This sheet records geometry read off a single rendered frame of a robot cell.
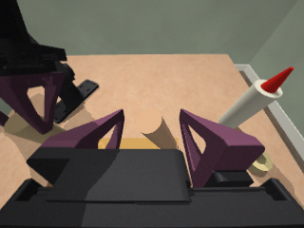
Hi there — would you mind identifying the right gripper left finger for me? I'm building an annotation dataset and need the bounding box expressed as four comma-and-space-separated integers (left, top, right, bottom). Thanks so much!
40, 109, 124, 149

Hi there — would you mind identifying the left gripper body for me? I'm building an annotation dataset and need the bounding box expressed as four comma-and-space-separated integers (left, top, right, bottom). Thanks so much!
0, 0, 67, 76

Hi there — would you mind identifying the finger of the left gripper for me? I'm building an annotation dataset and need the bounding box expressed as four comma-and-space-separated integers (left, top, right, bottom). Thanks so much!
0, 72, 65, 135
0, 111, 9, 127

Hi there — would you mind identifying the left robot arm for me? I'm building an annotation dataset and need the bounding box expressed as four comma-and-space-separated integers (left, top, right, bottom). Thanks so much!
0, 0, 99, 124

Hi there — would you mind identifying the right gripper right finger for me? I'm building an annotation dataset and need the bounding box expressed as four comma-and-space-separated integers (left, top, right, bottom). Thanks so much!
179, 108, 265, 187

